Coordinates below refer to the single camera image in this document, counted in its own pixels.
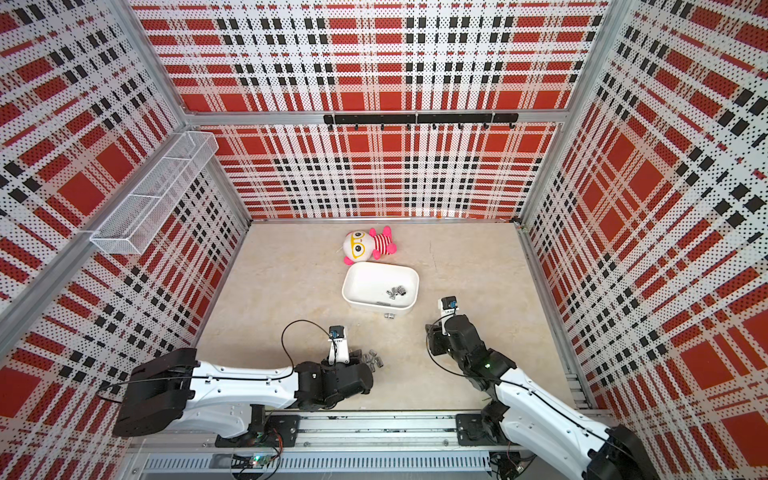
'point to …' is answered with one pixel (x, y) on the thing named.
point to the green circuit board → (259, 460)
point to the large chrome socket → (401, 290)
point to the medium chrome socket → (392, 294)
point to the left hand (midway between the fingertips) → (361, 353)
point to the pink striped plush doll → (361, 246)
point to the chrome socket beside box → (389, 315)
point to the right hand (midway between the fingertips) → (437, 325)
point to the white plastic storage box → (381, 287)
